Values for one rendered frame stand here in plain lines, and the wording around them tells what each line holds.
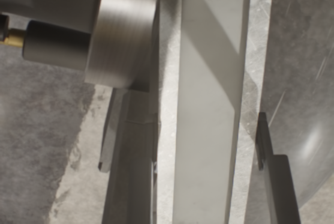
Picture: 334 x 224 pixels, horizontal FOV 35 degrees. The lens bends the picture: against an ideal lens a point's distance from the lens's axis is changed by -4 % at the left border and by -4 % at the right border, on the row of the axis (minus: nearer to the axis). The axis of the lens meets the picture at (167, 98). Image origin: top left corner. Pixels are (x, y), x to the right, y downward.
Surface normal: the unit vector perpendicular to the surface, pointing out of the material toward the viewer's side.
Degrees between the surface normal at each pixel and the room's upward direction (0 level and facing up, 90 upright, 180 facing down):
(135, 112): 49
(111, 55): 16
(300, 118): 8
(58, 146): 0
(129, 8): 2
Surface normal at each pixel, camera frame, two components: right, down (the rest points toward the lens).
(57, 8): -0.18, 0.92
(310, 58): 0.06, 0.52
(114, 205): 0.17, -0.06
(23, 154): -0.02, 0.71
